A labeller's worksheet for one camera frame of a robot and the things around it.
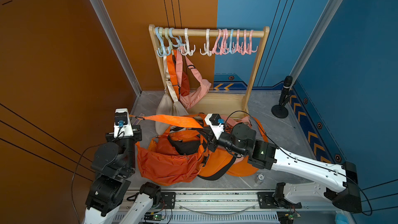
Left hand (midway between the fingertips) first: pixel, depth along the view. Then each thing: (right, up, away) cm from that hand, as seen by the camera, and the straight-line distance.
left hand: (125, 113), depth 55 cm
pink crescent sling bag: (+44, -8, +40) cm, 60 cm away
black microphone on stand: (+81, -1, +51) cm, 96 cm away
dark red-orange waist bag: (+11, -30, +13) cm, 34 cm away
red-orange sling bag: (+8, -19, +13) cm, 24 cm away
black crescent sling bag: (+19, -20, +27) cm, 39 cm away
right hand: (+26, -6, +6) cm, 28 cm away
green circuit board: (+4, -49, +16) cm, 52 cm away
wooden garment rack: (+43, +2, +57) cm, 72 cm away
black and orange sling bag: (+35, -27, +20) cm, 48 cm away
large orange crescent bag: (+34, -26, +23) cm, 49 cm away
